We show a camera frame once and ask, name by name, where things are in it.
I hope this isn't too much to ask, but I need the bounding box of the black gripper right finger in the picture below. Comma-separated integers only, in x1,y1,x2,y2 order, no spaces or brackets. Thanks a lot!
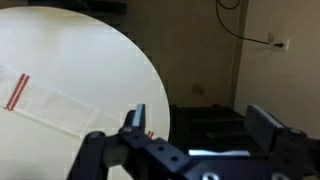
244,104,307,161

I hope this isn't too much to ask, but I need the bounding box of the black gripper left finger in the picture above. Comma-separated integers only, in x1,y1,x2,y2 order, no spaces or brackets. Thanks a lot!
119,103,148,138

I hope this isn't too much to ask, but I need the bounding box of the white towel with red stripes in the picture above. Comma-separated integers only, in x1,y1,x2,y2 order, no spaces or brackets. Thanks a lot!
0,63,155,139

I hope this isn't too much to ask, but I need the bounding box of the white wall outlet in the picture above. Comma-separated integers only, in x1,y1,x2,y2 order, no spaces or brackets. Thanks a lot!
267,31,291,52

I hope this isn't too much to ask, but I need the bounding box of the black wall power cable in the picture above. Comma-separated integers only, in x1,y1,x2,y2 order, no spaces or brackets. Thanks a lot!
215,0,285,47

